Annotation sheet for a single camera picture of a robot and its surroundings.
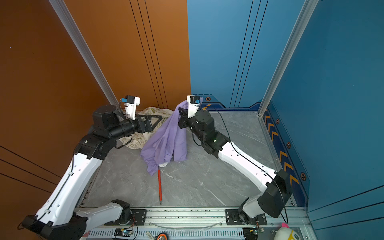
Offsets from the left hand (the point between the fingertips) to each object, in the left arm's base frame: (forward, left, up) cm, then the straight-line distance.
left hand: (156, 116), depth 63 cm
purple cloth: (0, -1, -19) cm, 19 cm away
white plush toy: (-37, -56, -34) cm, 76 cm away
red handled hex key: (-16, +3, -40) cm, 43 cm away
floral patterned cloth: (+11, +22, -35) cm, 43 cm away
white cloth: (-4, +3, -38) cm, 38 cm away
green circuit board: (-37, +18, -42) cm, 59 cm away
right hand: (+6, -8, -1) cm, 10 cm away
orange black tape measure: (-39, -2, -37) cm, 54 cm away
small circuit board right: (-36, -47, -39) cm, 71 cm away
